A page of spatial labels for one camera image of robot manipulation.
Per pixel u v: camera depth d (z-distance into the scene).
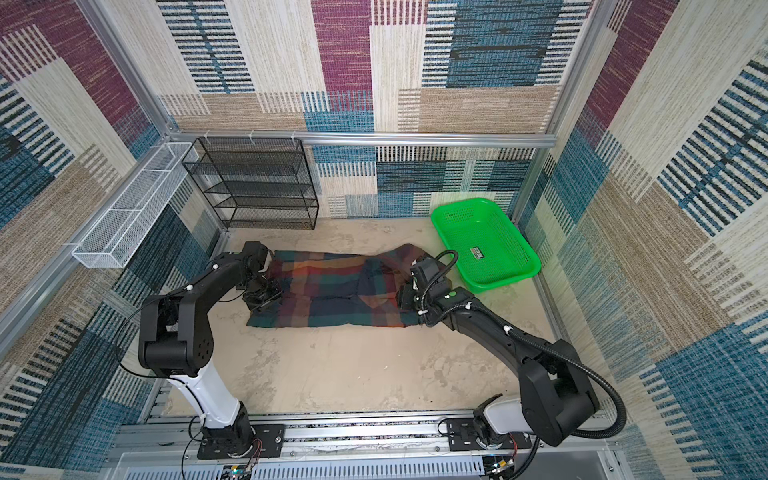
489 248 1.10
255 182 1.10
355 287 0.97
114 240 0.70
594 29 0.73
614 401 0.38
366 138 0.97
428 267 0.66
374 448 0.73
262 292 0.81
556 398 0.42
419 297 0.73
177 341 0.49
